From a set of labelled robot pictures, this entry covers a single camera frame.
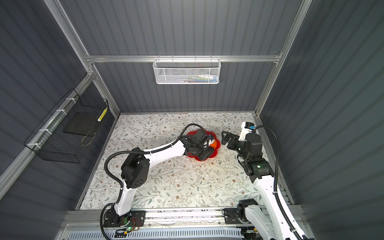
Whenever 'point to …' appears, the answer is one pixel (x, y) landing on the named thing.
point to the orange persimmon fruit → (214, 145)
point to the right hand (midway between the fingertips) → (231, 135)
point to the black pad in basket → (83, 123)
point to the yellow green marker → (102, 114)
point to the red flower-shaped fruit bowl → (215, 152)
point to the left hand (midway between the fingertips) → (206, 152)
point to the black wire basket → (66, 133)
